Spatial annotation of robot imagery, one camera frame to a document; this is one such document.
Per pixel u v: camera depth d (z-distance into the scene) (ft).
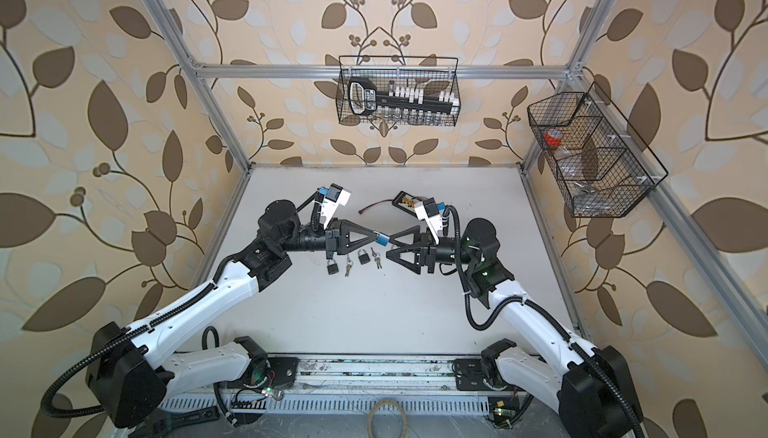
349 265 3.07
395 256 2.02
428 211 1.96
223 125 3.55
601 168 2.42
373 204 3.53
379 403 2.32
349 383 2.42
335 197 1.96
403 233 2.19
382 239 2.07
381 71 2.97
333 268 3.07
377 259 3.14
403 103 2.75
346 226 2.05
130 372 1.25
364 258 3.09
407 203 3.55
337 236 1.89
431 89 3.09
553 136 2.84
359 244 2.04
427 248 1.90
